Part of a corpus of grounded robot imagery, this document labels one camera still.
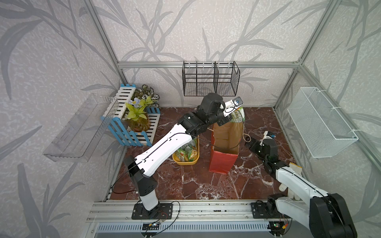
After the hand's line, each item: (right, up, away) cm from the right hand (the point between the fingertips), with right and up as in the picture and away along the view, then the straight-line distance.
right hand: (251, 139), depth 88 cm
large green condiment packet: (-13, +14, -17) cm, 26 cm away
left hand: (-17, +18, -21) cm, 32 cm away
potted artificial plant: (-69, +16, 0) cm, 71 cm away
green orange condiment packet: (-38, -8, -1) cm, 38 cm away
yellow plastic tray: (-45, -13, -1) cm, 47 cm away
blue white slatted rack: (-77, +12, -11) cm, 79 cm away
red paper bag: (-14, -7, +12) cm, 20 cm away
